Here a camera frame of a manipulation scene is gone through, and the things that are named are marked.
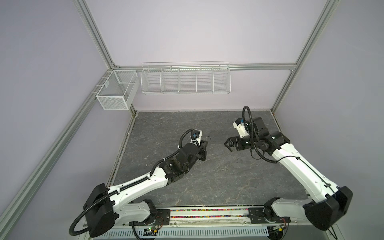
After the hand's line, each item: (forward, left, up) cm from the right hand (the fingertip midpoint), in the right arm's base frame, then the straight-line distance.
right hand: (233, 143), depth 77 cm
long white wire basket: (+46, +26, +9) cm, 54 cm away
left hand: (-2, +15, +2) cm, 15 cm away
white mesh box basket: (+42, +74, +3) cm, 85 cm away
